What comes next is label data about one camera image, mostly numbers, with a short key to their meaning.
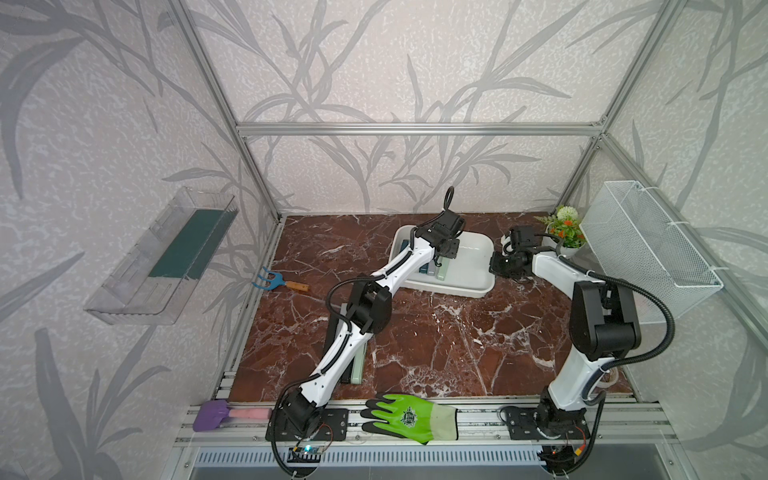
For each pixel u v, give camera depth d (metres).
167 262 0.67
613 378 0.80
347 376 0.79
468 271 1.03
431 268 1.01
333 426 0.73
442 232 0.79
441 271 1.02
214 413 0.77
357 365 0.81
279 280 1.02
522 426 0.73
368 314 0.65
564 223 0.94
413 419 0.74
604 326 0.49
